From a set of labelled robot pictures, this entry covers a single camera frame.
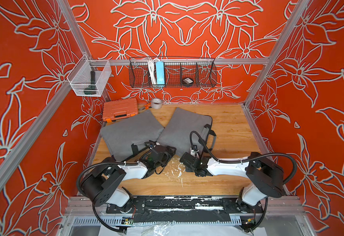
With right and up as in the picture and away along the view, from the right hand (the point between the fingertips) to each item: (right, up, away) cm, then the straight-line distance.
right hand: (187, 163), depth 88 cm
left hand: (-7, +7, -1) cm, 10 cm away
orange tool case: (-50, +34, +23) cm, 65 cm away
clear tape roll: (-22, +40, +29) cm, 54 cm away
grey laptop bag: (-33, +20, +12) cm, 41 cm away
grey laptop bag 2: (0, +21, +9) cm, 22 cm away
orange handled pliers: (-30, +37, +30) cm, 56 cm away
